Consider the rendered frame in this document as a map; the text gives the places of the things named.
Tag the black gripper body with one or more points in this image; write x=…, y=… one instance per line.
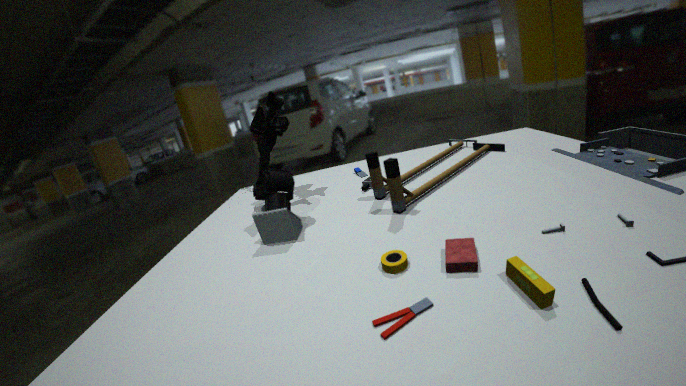
x=270, y=118

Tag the yellow spirit level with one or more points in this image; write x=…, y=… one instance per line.
x=533, y=285

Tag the red rectangular block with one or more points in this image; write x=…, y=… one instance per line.
x=461, y=255

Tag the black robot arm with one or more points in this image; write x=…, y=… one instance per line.
x=271, y=181

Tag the red-handled pliers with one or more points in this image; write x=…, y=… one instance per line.
x=408, y=313

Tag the yellow tape roll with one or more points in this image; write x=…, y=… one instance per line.
x=394, y=262

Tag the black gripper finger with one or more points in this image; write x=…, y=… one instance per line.
x=259, y=118
x=272, y=99

